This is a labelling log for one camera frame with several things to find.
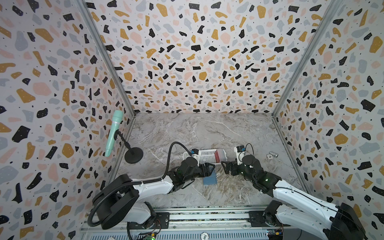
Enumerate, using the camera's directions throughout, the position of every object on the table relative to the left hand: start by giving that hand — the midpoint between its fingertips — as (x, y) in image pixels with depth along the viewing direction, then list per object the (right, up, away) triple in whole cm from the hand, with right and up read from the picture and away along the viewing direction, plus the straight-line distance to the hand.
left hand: (214, 166), depth 80 cm
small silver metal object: (+38, +2, +18) cm, 42 cm away
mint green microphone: (-49, +25, -6) cm, 55 cm away
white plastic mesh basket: (+1, +2, +17) cm, 18 cm away
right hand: (+7, +4, 0) cm, 8 cm away
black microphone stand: (-51, +3, +17) cm, 53 cm away
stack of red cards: (+3, +1, +12) cm, 13 cm away
